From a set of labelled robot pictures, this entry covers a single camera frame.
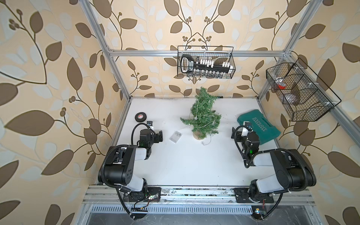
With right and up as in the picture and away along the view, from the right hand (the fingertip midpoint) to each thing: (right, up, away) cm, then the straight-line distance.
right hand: (241, 128), depth 92 cm
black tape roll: (-72, +7, +16) cm, 74 cm away
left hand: (-60, -1, +2) cm, 60 cm away
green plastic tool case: (+18, -2, +3) cm, 18 cm away
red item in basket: (+20, +25, -10) cm, 34 cm away
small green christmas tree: (-27, +7, -20) cm, 34 cm away
